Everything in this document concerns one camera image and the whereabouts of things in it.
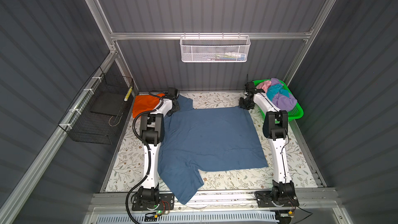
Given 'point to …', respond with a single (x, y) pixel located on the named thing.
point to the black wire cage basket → (94, 118)
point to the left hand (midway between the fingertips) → (172, 108)
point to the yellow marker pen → (128, 94)
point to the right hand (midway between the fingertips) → (243, 106)
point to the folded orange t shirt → (145, 103)
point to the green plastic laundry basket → (296, 113)
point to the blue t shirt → (194, 140)
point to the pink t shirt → (264, 85)
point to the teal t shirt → (274, 89)
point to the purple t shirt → (282, 101)
